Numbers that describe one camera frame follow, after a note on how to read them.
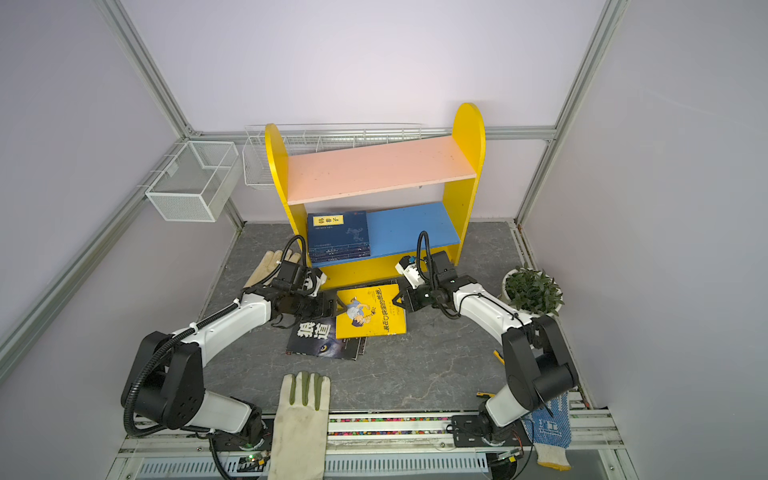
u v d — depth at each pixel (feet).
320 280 2.75
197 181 3.20
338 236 2.98
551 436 2.41
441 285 2.27
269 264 3.56
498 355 2.79
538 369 1.45
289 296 2.23
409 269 2.60
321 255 2.92
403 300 2.70
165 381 1.41
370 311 2.85
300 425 2.42
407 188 2.46
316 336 2.89
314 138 3.07
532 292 2.69
